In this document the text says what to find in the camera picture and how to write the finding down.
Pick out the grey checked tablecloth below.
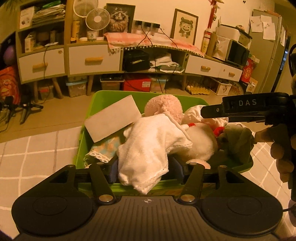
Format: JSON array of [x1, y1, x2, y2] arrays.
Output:
[[1, 127, 290, 238]]

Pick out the pink table runner cloth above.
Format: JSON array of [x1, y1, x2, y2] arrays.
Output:
[[104, 32, 204, 57]]

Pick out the wooden sideboard with white drawers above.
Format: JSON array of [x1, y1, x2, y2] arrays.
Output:
[[16, 1, 242, 87]]

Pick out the egg carton on floor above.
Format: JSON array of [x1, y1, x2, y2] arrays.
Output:
[[185, 84, 210, 95]]

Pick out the purple ball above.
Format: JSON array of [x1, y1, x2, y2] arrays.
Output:
[[3, 45, 16, 66]]

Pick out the red santa plush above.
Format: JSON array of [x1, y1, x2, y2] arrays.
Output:
[[188, 123, 225, 137]]

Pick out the grey refrigerator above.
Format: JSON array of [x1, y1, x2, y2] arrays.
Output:
[[249, 9, 287, 93]]

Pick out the green plastic bin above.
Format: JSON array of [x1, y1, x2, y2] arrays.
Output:
[[73, 89, 254, 193]]

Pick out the small white desk fan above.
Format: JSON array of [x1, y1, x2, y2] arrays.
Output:
[[85, 9, 110, 41]]

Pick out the red storage box under sideboard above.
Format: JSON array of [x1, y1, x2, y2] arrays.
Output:
[[123, 78, 151, 92]]

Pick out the large white fan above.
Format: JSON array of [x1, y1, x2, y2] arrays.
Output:
[[73, 0, 98, 18]]

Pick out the pink fluffy sock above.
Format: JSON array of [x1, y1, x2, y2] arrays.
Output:
[[144, 94, 183, 124]]

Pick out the grey sock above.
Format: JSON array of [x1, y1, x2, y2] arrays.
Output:
[[216, 124, 257, 164]]

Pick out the white foam sponge block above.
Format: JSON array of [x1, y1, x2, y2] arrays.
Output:
[[84, 95, 142, 142]]

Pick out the orange snack bag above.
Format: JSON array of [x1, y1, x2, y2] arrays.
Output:
[[0, 66, 21, 104]]

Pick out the white blue patterned cloth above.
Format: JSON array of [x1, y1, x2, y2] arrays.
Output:
[[83, 135, 125, 168]]

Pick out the white towel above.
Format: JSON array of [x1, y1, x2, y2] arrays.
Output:
[[117, 112, 193, 195]]

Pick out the black tripod on floor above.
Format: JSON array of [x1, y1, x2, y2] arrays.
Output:
[[1, 96, 44, 125]]

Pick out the microwave oven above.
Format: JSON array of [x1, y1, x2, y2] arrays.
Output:
[[212, 35, 250, 66]]

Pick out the framed cat picture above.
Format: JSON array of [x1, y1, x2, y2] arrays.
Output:
[[105, 3, 135, 33]]

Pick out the black box on shelf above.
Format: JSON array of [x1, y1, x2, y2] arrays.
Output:
[[122, 50, 150, 72]]

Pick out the framed cartoon girl picture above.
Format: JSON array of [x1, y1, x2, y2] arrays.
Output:
[[170, 9, 199, 45]]

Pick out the white plush bunny toy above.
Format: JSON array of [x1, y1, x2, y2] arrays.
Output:
[[181, 105, 228, 169]]

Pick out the person right hand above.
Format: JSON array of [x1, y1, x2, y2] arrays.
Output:
[[254, 124, 295, 183]]

